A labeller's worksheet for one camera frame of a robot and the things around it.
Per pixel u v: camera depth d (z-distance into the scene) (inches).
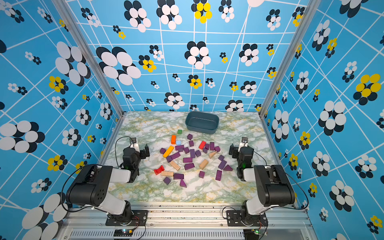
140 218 28.9
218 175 34.1
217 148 38.2
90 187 18.0
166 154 37.9
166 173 34.7
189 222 28.5
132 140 30.9
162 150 37.8
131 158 28.2
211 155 37.3
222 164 36.1
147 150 34.4
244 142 31.4
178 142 39.8
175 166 35.7
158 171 34.9
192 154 37.9
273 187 17.7
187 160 37.0
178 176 34.8
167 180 33.5
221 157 37.2
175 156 37.9
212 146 39.3
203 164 35.7
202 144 40.0
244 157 28.2
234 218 28.6
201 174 34.1
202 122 44.1
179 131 42.7
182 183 32.5
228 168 35.0
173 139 41.2
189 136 41.3
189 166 35.8
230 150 34.1
